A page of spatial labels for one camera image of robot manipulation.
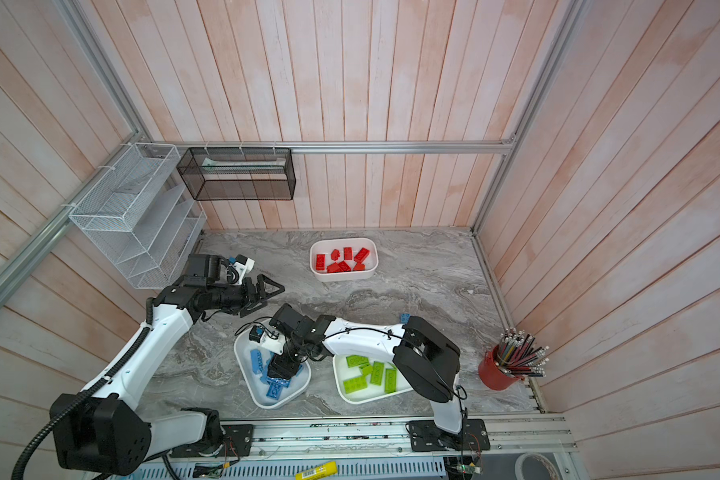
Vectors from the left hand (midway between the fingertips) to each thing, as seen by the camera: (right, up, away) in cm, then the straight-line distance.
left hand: (275, 301), depth 77 cm
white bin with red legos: (+17, +11, +34) cm, 39 cm away
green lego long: (+21, -24, +5) cm, 32 cm away
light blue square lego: (+37, -8, +18) cm, 42 cm away
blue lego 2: (-4, -22, +5) cm, 23 cm away
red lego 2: (+24, +12, +34) cm, 43 cm away
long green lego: (+31, -23, +5) cm, 39 cm away
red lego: (+8, +10, +30) cm, 33 cm away
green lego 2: (+27, -22, +7) cm, 36 cm away
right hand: (-1, -17, +3) cm, 18 cm away
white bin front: (+26, -26, +4) cm, 37 cm away
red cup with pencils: (+63, -15, -1) cm, 64 cm away
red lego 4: (+17, +8, +30) cm, 36 cm away
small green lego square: (+25, -21, +7) cm, 33 cm away
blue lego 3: (-1, -25, +3) cm, 25 cm away
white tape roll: (+67, -37, -8) cm, 77 cm away
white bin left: (+6, -22, 0) cm, 23 cm away
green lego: (+21, -19, +10) cm, 30 cm away
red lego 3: (+13, +8, +28) cm, 32 cm away
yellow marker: (+12, -38, -9) cm, 41 cm away
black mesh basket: (-21, +42, +29) cm, 55 cm away
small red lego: (+14, +13, +34) cm, 39 cm away
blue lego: (-8, -19, +9) cm, 23 cm away
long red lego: (+19, +13, +33) cm, 40 cm away
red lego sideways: (+23, +8, +30) cm, 39 cm away
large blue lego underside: (+2, -23, +3) cm, 23 cm away
